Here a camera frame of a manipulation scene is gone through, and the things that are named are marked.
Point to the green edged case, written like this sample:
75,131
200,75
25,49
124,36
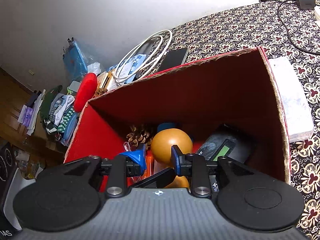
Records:
73,87

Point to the black smartphone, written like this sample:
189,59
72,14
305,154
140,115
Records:
175,58

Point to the white bottle with blue cap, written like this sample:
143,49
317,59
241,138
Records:
166,126

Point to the blue and white packet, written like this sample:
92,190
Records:
127,67

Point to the crumpled clear plastic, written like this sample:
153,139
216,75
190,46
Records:
95,68

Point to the red cardboard box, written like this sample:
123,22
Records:
200,100

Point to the grey digital device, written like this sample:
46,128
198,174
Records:
232,145

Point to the tan cardboard packet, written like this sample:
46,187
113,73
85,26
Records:
106,80

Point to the pile of folded clothes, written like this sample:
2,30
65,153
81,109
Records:
60,115

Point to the blue plastic bag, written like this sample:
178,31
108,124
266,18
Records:
75,60

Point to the brown gourd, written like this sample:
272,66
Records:
165,145

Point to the red plush item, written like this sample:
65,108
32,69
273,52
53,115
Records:
86,92

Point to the black charger adapter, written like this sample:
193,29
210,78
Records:
305,2

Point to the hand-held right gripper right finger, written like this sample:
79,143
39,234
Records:
176,160

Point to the clear plastic case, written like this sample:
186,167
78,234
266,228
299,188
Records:
292,100

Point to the black printed box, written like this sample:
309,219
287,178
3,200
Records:
6,162

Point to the pinecone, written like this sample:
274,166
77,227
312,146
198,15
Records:
101,92
140,136

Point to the white and purple paper bag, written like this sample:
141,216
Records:
28,115

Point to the small orange packet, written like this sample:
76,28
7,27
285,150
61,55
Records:
149,165

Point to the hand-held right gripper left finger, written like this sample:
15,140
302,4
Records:
136,156

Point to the patterned tablecloth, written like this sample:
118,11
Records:
225,30

